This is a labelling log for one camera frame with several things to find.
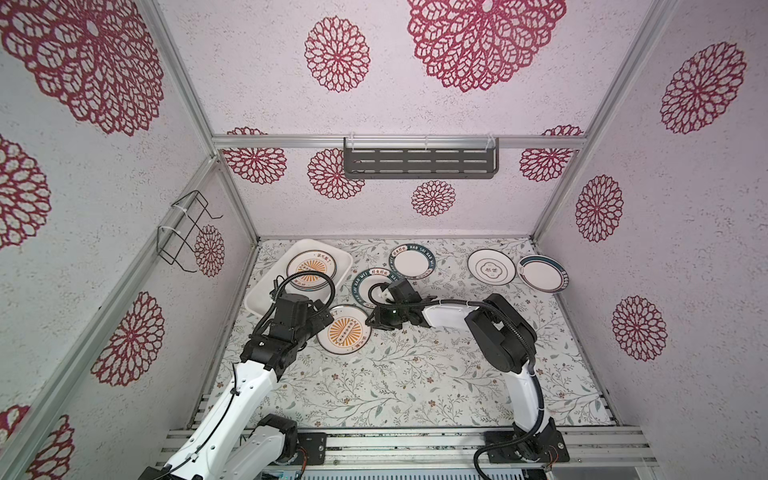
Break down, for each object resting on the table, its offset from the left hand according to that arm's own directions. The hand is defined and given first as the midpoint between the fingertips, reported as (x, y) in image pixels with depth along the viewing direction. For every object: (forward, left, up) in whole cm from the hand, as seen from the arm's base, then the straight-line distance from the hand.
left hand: (316, 320), depth 81 cm
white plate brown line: (+31, -59, -15) cm, 69 cm away
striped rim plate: (+27, -78, -15) cm, 83 cm away
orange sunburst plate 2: (+31, +8, -11) cm, 35 cm away
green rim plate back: (+33, -30, -15) cm, 47 cm away
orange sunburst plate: (+4, -7, -15) cm, 17 cm away
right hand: (+7, -12, -12) cm, 19 cm away
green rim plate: (+24, -12, -14) cm, 30 cm away
